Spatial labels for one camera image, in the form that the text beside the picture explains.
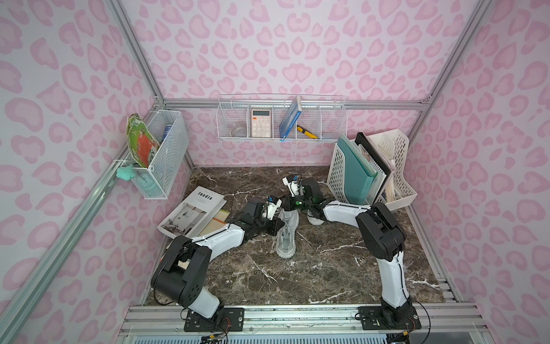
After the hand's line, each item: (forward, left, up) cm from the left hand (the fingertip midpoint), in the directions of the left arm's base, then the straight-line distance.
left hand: (282, 219), depth 89 cm
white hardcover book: (+5, +40, -4) cm, 41 cm away
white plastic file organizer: (+26, -48, +16) cm, 57 cm away
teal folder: (+6, -28, +21) cm, 36 cm away
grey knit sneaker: (-10, -2, -4) cm, 11 cm away
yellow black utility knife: (+35, -11, +18) cm, 41 cm away
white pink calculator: (+36, +9, +22) cm, 43 cm away
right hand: (+7, +4, +2) cm, 9 cm away
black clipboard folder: (+25, -33, +22) cm, 47 cm away
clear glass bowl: (+33, +19, +20) cm, 43 cm away
